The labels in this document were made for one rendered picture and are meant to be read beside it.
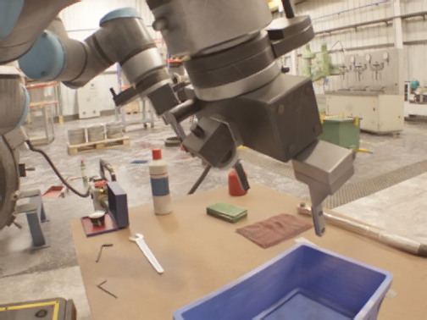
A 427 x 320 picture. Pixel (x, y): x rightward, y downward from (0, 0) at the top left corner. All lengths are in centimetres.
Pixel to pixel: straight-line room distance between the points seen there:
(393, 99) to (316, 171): 598
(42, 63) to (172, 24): 35
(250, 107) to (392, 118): 599
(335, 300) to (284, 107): 46
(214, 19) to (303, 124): 10
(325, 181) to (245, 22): 12
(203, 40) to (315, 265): 48
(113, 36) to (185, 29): 43
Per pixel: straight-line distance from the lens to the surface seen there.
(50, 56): 53
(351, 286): 57
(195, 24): 21
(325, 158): 22
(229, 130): 24
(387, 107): 605
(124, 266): 78
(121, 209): 95
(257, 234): 85
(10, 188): 162
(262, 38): 23
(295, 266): 59
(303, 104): 22
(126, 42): 62
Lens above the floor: 88
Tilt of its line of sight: 13 degrees down
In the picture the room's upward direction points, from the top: 3 degrees counter-clockwise
